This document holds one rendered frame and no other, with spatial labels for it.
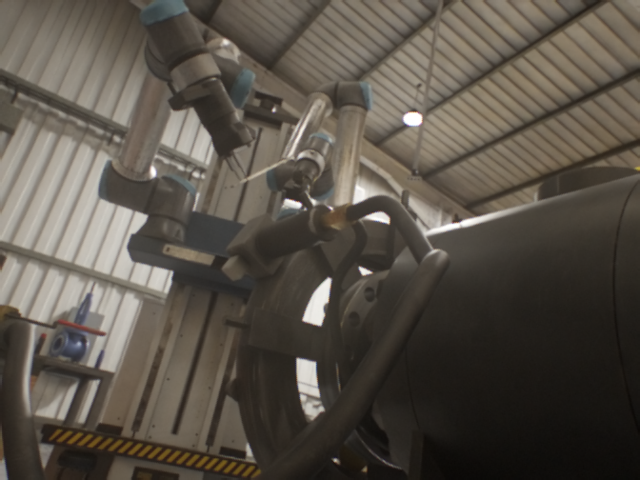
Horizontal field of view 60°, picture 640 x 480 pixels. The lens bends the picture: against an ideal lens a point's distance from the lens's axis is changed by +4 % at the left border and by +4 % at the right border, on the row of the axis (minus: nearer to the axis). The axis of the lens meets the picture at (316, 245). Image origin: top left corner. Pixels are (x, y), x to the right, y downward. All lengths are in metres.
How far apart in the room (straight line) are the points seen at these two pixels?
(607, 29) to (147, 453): 9.79
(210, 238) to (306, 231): 1.19
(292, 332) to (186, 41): 0.61
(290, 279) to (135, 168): 0.99
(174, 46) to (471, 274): 0.69
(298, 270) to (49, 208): 8.82
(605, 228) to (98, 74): 10.52
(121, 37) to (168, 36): 10.43
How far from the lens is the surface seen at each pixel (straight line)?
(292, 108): 11.96
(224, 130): 1.11
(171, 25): 1.13
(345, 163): 2.12
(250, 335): 1.09
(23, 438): 0.70
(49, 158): 10.18
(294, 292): 1.19
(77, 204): 9.94
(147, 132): 1.95
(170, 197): 2.08
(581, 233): 0.83
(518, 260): 0.85
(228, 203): 2.34
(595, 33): 10.69
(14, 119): 10.00
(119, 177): 2.05
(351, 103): 2.23
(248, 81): 1.26
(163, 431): 2.13
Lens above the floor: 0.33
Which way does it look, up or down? 22 degrees up
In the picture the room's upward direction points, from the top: 12 degrees clockwise
